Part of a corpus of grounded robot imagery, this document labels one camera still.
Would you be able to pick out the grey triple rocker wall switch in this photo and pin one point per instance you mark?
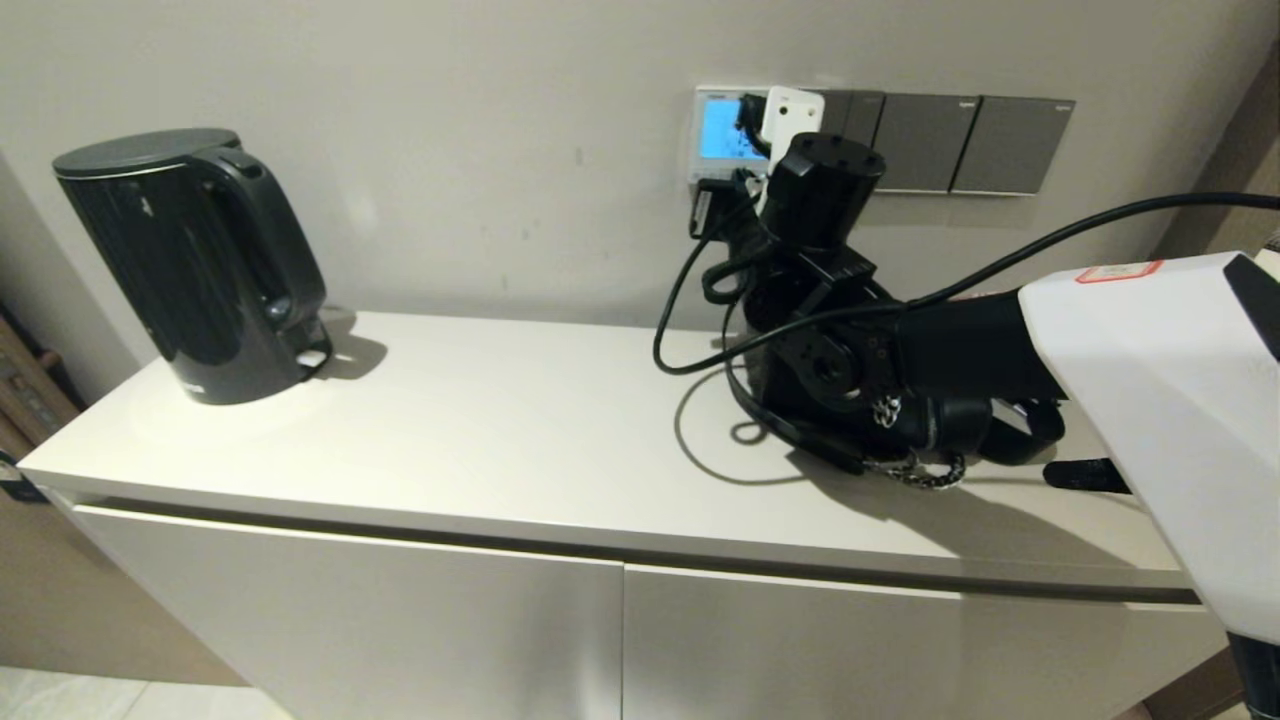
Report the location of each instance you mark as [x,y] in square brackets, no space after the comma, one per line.
[860,115]

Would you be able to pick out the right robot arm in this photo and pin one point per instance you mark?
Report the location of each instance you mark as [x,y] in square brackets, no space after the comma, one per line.
[1150,350]

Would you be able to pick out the black electric kettle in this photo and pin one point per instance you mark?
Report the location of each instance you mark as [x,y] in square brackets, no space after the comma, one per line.
[195,290]

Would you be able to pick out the grey single wall switch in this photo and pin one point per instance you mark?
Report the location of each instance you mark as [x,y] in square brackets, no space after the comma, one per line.
[1010,145]
[925,140]

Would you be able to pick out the white sideboard cabinet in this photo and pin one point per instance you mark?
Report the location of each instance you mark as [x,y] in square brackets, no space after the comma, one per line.
[500,440]

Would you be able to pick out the white cabinet door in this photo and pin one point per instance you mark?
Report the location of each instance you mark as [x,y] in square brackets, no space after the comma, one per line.
[880,660]
[380,630]

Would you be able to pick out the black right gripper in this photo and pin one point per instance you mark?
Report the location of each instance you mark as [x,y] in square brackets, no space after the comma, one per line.
[820,195]

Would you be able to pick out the brown wooden furniture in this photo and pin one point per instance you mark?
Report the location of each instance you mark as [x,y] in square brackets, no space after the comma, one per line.
[25,390]

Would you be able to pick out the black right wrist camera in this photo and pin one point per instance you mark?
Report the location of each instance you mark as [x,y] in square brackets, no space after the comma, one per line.
[712,210]

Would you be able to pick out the white wall thermostat panel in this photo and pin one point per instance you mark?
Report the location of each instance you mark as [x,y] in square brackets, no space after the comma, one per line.
[715,130]

